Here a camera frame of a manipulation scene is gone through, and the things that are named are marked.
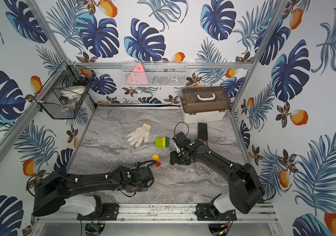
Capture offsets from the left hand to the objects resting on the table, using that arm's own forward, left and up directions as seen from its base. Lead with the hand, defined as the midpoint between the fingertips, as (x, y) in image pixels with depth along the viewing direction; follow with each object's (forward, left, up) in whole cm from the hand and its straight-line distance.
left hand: (145, 186), depth 80 cm
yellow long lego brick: (+29, -8, 0) cm, 30 cm away
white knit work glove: (+34, +12, -3) cm, 36 cm away
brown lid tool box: (+50, -33, +17) cm, 62 cm away
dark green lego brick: (+30, -10, -1) cm, 32 cm away
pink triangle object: (+55, +10, +32) cm, 64 cm away
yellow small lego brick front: (+16, -4, +3) cm, 17 cm away
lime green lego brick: (+29, -4, 0) cm, 29 cm away
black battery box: (+41, -34, -1) cm, 53 cm away
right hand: (+13, -15, +6) cm, 21 cm away
